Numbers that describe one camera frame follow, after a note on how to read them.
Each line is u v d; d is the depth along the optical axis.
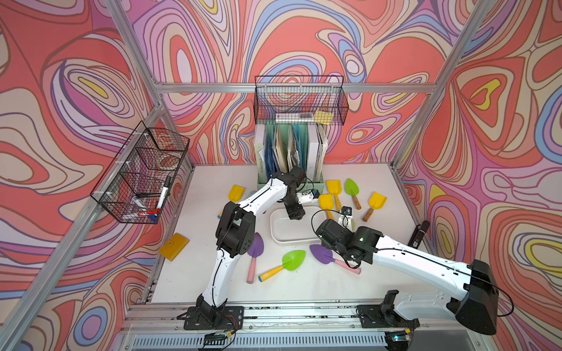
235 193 1.07
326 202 1.04
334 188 1.08
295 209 0.84
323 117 0.91
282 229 0.93
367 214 0.98
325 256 0.87
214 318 0.64
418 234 0.91
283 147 0.99
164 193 0.69
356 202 1.02
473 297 0.41
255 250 0.89
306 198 0.85
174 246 0.91
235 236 0.56
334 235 0.58
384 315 0.65
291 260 0.86
